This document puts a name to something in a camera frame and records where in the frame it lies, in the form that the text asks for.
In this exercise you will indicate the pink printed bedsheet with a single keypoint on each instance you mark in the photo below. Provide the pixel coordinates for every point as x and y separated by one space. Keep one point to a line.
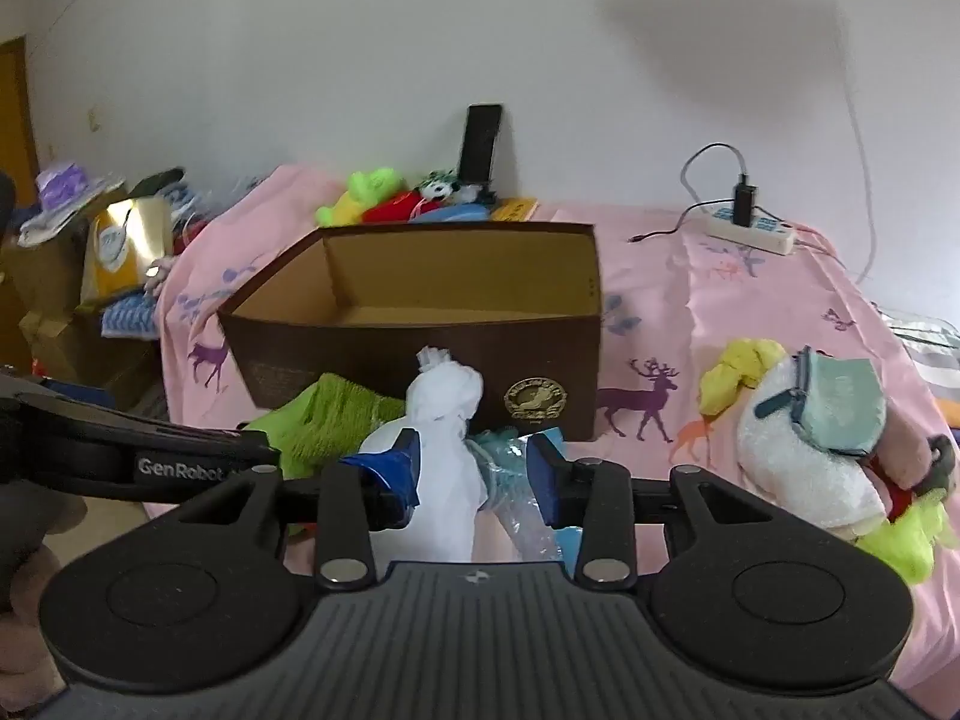
675 300

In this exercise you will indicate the grey striped cloth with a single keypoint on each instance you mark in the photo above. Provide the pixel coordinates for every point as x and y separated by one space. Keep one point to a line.
930 345

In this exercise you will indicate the yellow tissue box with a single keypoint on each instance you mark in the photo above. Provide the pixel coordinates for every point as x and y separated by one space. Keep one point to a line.
120 247

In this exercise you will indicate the green knitted cloth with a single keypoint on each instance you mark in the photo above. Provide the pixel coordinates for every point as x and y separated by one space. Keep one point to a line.
337 405

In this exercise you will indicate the plain cardboard carton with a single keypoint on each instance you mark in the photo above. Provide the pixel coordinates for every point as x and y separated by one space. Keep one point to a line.
45 277

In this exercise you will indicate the blue glasses case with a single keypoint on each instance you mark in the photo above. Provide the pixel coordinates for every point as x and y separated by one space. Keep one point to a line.
450 214

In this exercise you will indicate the teal zip pouch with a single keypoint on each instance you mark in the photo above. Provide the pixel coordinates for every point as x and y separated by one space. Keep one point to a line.
832 405

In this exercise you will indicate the red plush toy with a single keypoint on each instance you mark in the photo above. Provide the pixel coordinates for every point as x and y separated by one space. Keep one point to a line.
394 208

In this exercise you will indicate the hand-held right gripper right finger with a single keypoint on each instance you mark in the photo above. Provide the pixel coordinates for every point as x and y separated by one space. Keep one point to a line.
544 487

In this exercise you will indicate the person's left hand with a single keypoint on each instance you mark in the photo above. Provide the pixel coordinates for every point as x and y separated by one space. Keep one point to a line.
26 600

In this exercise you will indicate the white power strip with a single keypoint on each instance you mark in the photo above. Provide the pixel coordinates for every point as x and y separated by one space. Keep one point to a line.
772 236

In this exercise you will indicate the black smartphone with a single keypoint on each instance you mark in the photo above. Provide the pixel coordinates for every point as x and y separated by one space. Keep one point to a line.
480 142

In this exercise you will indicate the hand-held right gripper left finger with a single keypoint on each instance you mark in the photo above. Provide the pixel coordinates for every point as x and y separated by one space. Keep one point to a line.
397 476

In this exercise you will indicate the black phone stand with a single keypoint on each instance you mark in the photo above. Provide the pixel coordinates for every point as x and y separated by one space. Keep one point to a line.
480 193

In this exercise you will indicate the purple and white hat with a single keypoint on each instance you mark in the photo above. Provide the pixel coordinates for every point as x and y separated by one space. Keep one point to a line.
67 191

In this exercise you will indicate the wooden door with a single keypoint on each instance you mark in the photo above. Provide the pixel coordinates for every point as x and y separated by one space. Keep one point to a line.
11 112

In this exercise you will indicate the white fluffy towel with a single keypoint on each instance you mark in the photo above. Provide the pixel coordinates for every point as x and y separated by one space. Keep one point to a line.
795 465

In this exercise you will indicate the yellow book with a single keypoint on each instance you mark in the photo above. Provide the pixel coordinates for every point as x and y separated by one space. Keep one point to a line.
514 208

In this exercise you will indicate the blue and white cloth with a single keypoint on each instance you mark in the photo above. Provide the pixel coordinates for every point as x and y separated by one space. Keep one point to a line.
127 315

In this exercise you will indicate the lime green plush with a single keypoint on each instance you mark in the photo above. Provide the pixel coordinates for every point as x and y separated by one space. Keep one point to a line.
907 540

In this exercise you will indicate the clear printed plastic bag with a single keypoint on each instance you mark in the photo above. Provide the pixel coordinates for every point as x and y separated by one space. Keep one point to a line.
502 465

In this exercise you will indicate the brown cardboard box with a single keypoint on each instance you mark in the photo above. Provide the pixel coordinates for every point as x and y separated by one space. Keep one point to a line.
337 360

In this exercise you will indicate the black charger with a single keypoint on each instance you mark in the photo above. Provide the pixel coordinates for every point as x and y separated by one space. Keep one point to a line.
744 202

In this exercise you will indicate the orange cloth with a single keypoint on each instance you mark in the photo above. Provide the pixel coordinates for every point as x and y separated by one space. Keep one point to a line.
952 412

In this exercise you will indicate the white cloth bag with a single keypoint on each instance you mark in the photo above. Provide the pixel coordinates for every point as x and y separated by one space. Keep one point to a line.
442 465

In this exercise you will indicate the panda plush toy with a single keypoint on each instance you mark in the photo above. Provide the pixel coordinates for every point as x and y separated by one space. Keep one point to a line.
439 186

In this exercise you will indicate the green and yellow plush toy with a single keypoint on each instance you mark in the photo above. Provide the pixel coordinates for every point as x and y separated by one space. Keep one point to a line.
367 191

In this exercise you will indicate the pink plush toy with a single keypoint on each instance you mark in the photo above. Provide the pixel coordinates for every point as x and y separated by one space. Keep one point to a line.
907 457

